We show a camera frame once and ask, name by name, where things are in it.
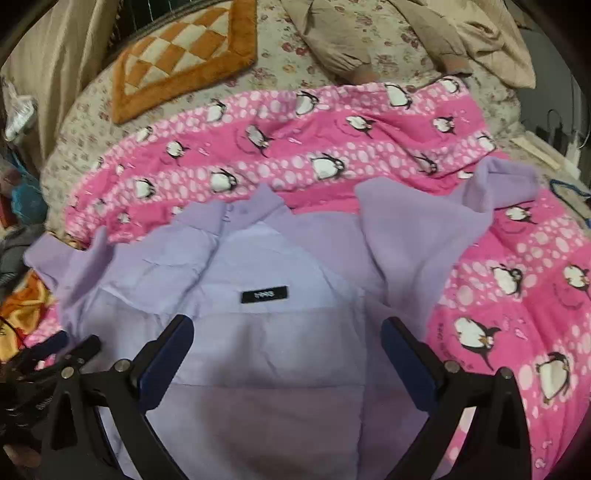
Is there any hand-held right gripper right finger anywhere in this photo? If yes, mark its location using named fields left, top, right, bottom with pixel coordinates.
left=379, top=318, right=529, bottom=480

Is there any orange checkered mat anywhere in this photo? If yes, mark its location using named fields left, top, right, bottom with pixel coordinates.
left=111, top=0, right=258, bottom=124

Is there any pink penguin blanket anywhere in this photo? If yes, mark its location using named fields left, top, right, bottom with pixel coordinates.
left=21, top=76, right=591, bottom=480

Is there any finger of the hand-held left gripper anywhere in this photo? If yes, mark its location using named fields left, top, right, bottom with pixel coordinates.
left=44, top=335, right=102, bottom=372
left=11, top=330, right=71, bottom=365

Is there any white power strip with cables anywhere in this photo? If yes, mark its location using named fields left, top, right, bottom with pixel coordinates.
left=510, top=131, right=551, bottom=158

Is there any orange yellow cloth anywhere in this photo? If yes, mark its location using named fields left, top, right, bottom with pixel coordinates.
left=0, top=271, right=62, bottom=365

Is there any beige curtain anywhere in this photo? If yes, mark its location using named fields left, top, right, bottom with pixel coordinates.
left=0, top=0, right=122, bottom=162

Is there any blue cord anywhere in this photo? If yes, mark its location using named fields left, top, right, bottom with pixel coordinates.
left=549, top=178, right=591, bottom=232

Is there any floral bed sheet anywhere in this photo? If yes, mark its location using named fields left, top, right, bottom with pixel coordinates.
left=39, top=0, right=591, bottom=241

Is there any beige jacket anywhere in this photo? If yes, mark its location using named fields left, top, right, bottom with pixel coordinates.
left=281, top=0, right=476, bottom=86

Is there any blue plastic bag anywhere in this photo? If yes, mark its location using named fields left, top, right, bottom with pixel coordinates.
left=11, top=184, right=48, bottom=223

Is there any grey striped cloth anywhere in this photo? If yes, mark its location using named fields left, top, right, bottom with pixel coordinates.
left=0, top=225, right=49, bottom=289

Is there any lilac padded jacket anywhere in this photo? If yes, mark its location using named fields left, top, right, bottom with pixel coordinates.
left=23, top=157, right=541, bottom=480

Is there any clear plastic bag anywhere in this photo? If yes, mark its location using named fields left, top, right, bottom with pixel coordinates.
left=4, top=78, right=38, bottom=141

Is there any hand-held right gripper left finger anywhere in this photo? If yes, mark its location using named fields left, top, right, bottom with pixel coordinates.
left=39, top=315, right=195, bottom=480

